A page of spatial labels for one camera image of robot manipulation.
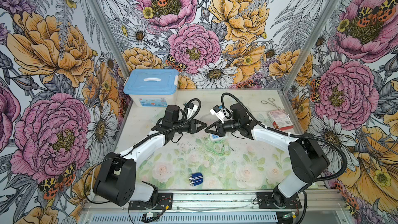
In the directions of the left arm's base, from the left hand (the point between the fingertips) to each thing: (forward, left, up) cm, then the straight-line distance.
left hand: (204, 129), depth 80 cm
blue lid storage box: (+31, +33, -1) cm, 45 cm away
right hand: (-2, -2, -1) cm, 3 cm away
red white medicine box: (+14, -48, -12) cm, 52 cm away
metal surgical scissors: (+34, -50, -16) cm, 62 cm away
